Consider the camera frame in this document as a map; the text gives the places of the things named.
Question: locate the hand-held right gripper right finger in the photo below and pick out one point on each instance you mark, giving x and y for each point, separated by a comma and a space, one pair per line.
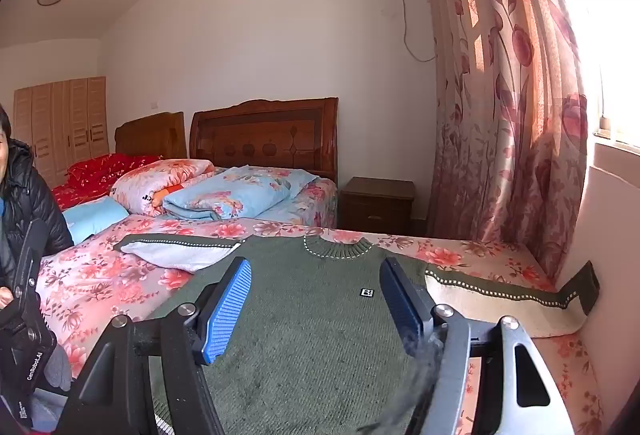
400, 300

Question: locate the pink floral curtain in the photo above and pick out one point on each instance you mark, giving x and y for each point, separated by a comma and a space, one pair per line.
480, 115

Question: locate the bright window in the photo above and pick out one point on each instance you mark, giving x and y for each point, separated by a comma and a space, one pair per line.
610, 40

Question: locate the person's upper body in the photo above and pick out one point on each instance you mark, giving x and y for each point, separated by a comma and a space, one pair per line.
30, 195

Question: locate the large dark wooden headboard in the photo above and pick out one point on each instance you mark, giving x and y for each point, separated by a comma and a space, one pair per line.
260, 135

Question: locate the pink floral pillow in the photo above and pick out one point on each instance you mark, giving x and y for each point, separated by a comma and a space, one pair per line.
150, 180

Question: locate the light blue floral folded quilt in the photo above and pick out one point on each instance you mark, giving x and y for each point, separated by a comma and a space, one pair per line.
225, 195

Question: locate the light wooden wardrobe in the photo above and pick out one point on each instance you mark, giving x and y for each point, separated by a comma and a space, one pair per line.
75, 125

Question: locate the red quilt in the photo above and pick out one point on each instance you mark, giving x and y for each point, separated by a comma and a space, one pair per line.
95, 170

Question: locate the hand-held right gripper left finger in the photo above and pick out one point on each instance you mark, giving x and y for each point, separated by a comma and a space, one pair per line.
227, 310

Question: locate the light blue pillow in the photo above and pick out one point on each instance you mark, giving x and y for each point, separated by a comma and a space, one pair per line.
95, 217

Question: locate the green knitted sweater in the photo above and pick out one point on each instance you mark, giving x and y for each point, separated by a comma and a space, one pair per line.
310, 315

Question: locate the grey cloth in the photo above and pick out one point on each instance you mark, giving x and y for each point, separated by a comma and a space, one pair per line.
57, 372

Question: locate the small brown wooden headboard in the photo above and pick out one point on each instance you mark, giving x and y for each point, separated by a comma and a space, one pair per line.
150, 135

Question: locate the dark wooden nightstand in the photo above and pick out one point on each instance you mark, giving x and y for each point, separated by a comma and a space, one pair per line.
377, 205

